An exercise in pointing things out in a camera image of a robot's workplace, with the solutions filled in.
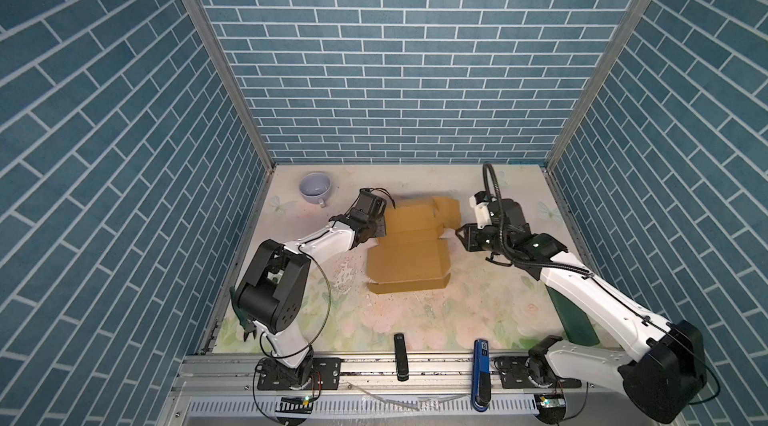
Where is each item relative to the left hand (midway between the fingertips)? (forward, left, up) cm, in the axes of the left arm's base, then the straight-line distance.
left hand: (379, 223), depth 95 cm
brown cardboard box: (-9, -10, -3) cm, 14 cm away
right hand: (-9, -22, +12) cm, 27 cm away
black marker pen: (-37, -6, -6) cm, 38 cm away
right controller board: (-47, -44, -10) cm, 65 cm away
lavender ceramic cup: (+18, +24, -3) cm, 30 cm away
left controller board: (-46, +20, -10) cm, 51 cm away
